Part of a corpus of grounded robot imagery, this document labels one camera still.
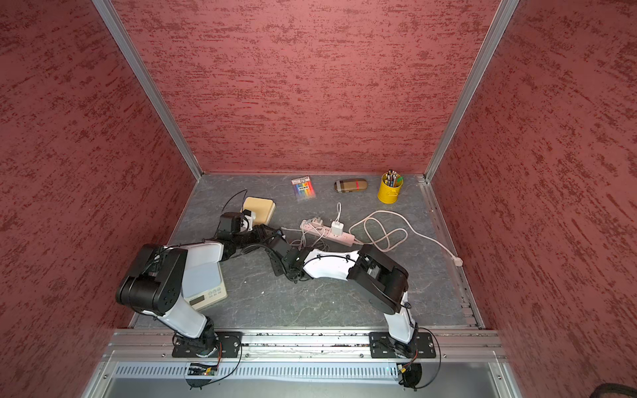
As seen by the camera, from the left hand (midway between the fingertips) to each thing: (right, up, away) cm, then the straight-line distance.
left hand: (274, 237), depth 94 cm
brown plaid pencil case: (+29, +21, +20) cm, 41 cm away
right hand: (+4, -9, -4) cm, 10 cm away
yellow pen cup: (+48, +20, +9) cm, 52 cm away
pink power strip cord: (+72, -10, +2) cm, 73 cm away
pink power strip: (+20, +1, +7) cm, 21 cm away
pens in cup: (+47, +23, +4) cm, 53 cm away
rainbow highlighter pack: (+10, +20, +20) cm, 30 cm away
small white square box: (+25, +4, 0) cm, 25 cm away
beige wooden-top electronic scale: (-7, +10, +13) cm, 18 cm away
